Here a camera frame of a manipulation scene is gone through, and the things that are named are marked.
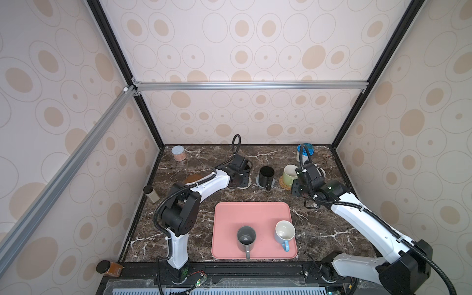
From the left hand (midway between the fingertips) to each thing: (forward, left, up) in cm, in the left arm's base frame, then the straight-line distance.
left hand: (249, 179), depth 93 cm
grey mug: (-26, +2, -7) cm, 27 cm away
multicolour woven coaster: (+5, -1, -9) cm, 10 cm away
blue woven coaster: (+1, -9, -2) cm, 9 cm away
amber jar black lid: (-40, +53, +1) cm, 66 cm away
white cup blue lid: (+20, -35, +2) cm, 40 cm away
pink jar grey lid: (+21, +42, -4) cm, 47 cm away
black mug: (+5, -8, +2) cm, 10 cm away
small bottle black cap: (-8, +48, +1) cm, 49 cm away
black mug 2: (-3, +1, +13) cm, 14 cm away
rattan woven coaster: (+2, -18, -7) cm, 20 cm away
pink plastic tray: (-16, -7, -10) cm, 20 cm away
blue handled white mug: (-24, -15, -5) cm, 29 cm away
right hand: (-9, -23, +9) cm, 26 cm away
